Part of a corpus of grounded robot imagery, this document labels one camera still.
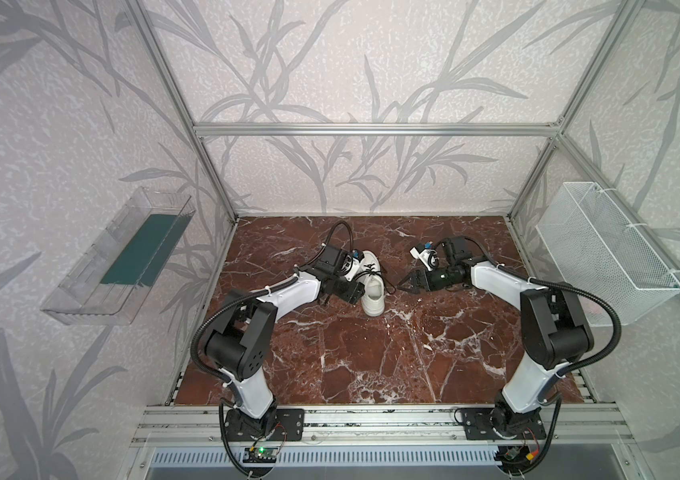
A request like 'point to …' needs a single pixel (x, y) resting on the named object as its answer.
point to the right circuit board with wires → (518, 454)
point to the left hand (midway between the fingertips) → (359, 278)
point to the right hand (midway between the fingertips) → (408, 276)
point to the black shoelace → (371, 271)
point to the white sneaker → (373, 299)
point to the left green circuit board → (260, 455)
